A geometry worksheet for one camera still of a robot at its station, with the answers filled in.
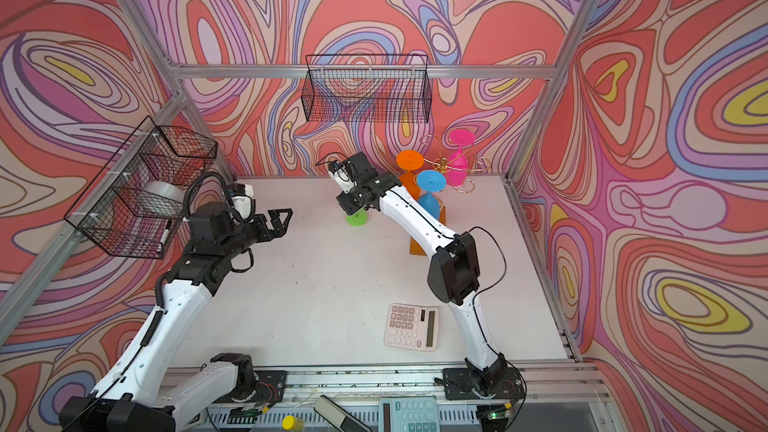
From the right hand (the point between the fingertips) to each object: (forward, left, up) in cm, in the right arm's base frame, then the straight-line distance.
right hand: (352, 203), depth 90 cm
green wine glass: (+5, -1, -14) cm, 15 cm away
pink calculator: (-32, -17, -16) cm, 40 cm away
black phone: (-52, +2, -14) cm, 54 cm away
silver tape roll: (-6, +45, +15) cm, 48 cm away
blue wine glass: (-8, -22, +16) cm, 28 cm away
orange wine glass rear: (+1, -17, +16) cm, 23 cm away
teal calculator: (-52, -14, -15) cm, 56 cm away
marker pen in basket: (-16, +45, +9) cm, 48 cm away
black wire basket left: (-10, +49, +16) cm, 53 cm away
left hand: (-10, +17, +10) cm, 22 cm away
